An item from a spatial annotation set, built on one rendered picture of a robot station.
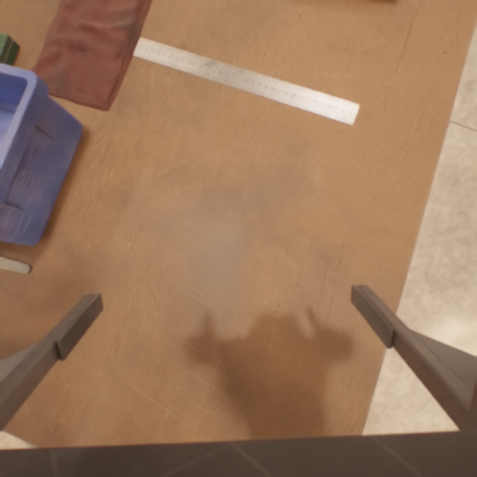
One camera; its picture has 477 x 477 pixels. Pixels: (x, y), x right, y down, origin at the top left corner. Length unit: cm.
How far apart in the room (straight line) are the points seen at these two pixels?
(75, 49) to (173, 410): 52
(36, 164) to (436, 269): 89
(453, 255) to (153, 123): 80
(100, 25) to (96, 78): 8
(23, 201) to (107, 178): 11
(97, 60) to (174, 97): 13
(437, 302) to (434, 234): 17
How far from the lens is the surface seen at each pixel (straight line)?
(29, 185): 48
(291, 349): 44
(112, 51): 58
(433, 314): 99
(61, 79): 60
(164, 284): 45
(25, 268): 55
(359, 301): 16
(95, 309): 17
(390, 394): 98
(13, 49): 67
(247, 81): 51
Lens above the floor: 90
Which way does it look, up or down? 80 degrees down
